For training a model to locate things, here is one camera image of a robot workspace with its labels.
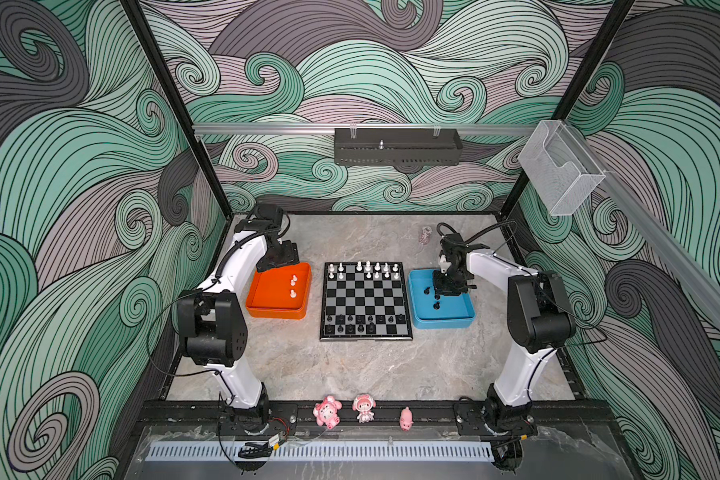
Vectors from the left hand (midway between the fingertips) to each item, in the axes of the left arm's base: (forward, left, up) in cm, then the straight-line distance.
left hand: (284, 258), depth 89 cm
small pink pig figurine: (-40, -35, -11) cm, 54 cm away
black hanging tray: (+35, -35, +18) cm, 52 cm away
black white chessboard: (-8, -25, -12) cm, 29 cm away
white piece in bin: (-5, -2, -12) cm, 14 cm away
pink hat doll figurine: (-37, -25, -10) cm, 45 cm away
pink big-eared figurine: (-39, -16, -10) cm, 43 cm away
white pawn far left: (+2, -14, -12) cm, 18 cm away
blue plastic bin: (-10, -46, -13) cm, 49 cm away
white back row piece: (+4, -14, -11) cm, 18 cm away
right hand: (-3, -50, -11) cm, 52 cm away
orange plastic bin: (-4, +3, -14) cm, 15 cm away
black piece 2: (-3, -46, -12) cm, 48 cm away
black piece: (-9, -48, -12) cm, 50 cm away
